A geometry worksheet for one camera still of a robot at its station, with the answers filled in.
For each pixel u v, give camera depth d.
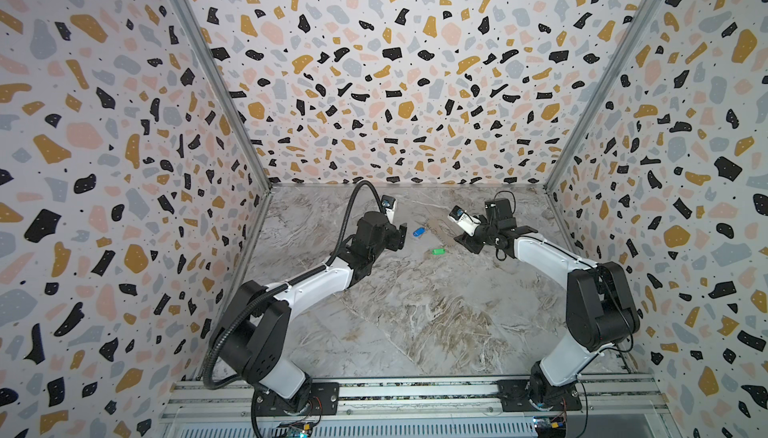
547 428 0.72
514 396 0.73
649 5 0.77
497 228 0.74
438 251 1.03
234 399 0.74
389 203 0.75
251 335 0.43
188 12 0.75
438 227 1.10
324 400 0.73
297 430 0.70
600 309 0.48
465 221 0.83
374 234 0.65
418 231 1.09
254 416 0.67
